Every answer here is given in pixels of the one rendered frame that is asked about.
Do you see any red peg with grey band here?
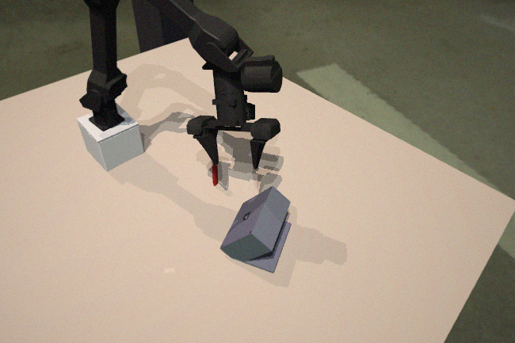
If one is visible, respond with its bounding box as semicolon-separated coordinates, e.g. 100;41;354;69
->
211;160;219;186

